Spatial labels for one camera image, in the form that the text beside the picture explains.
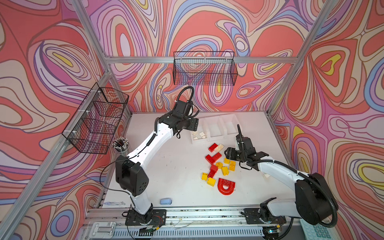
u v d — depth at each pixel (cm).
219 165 90
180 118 59
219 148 98
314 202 41
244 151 68
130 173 43
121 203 77
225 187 84
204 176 85
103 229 69
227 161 91
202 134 105
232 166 90
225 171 87
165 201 78
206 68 96
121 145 80
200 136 105
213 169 88
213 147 98
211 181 83
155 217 72
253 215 74
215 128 109
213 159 93
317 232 68
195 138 102
